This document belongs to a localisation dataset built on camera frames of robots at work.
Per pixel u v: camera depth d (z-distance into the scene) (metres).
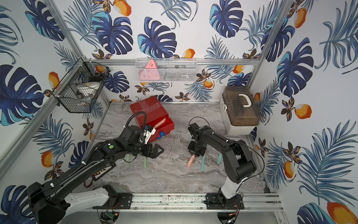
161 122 0.90
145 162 0.88
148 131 0.66
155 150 0.64
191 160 0.86
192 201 0.76
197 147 0.75
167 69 1.01
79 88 0.80
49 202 0.39
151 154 0.64
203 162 0.88
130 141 0.56
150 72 0.90
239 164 0.47
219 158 0.90
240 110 0.96
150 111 0.91
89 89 0.80
